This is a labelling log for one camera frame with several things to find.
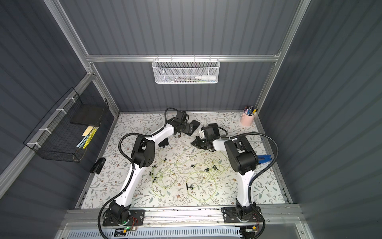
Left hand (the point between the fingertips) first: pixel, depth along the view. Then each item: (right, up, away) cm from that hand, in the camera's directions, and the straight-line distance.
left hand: (190, 128), depth 107 cm
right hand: (+3, -10, -7) cm, 12 cm away
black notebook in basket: (-56, +8, -26) cm, 62 cm away
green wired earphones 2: (-15, -27, -19) cm, 36 cm away
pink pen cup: (+41, +8, -2) cm, 42 cm away
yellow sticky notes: (-52, -1, -32) cm, 61 cm away
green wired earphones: (+8, -31, -22) cm, 39 cm away
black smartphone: (+4, +3, +4) cm, 6 cm away
